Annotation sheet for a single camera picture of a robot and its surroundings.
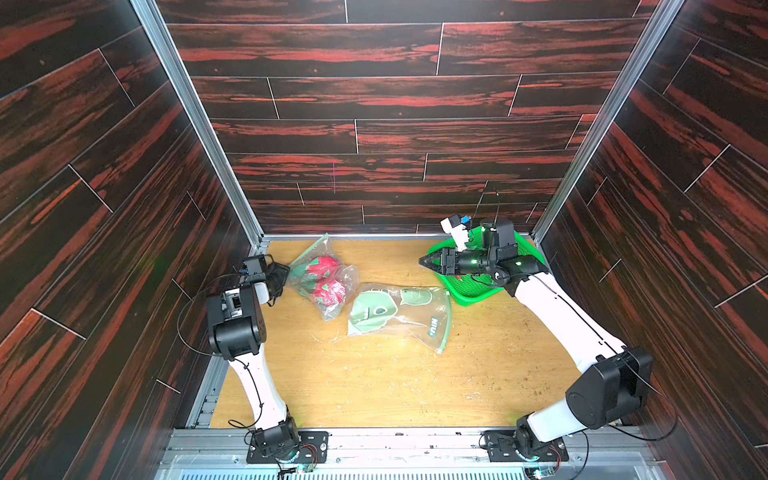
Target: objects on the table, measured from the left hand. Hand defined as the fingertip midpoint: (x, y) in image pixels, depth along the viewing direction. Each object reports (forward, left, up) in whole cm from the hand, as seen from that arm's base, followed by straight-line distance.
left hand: (288, 269), depth 107 cm
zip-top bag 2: (-10, -8, +5) cm, 14 cm away
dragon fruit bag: (-3, -14, +5) cm, 15 cm away
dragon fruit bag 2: (-15, -18, +8) cm, 25 cm away
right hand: (-16, -47, +25) cm, 55 cm away
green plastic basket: (-12, -63, +6) cm, 64 cm away
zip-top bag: (-15, -49, -3) cm, 51 cm away
